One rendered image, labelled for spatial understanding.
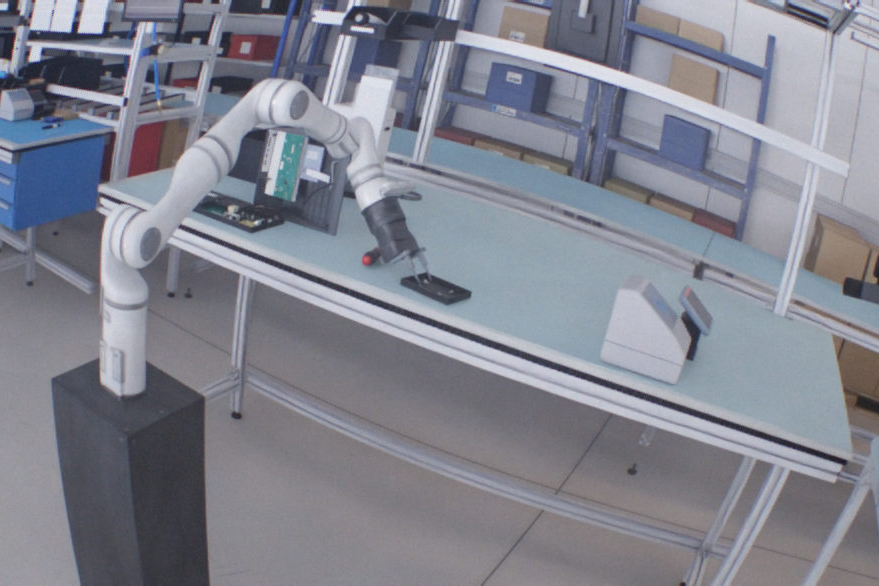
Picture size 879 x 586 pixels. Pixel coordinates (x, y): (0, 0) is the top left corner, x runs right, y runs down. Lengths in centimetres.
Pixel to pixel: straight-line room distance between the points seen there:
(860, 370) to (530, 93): 302
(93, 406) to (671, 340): 104
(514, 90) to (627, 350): 412
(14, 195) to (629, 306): 242
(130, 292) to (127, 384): 17
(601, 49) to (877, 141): 292
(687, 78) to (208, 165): 421
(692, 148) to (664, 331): 385
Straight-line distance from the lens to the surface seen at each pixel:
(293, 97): 149
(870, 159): 578
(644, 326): 149
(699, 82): 524
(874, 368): 499
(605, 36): 352
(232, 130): 142
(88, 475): 145
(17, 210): 320
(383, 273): 171
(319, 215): 194
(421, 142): 326
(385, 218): 171
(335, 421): 285
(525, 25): 552
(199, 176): 134
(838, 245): 476
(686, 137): 527
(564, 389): 154
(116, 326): 133
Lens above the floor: 154
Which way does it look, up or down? 19 degrees down
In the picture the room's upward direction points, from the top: 12 degrees clockwise
